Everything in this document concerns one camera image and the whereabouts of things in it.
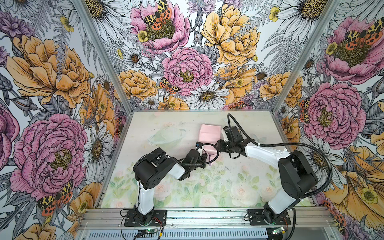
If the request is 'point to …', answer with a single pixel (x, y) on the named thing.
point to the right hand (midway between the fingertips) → (218, 150)
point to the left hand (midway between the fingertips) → (205, 159)
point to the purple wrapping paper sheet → (209, 136)
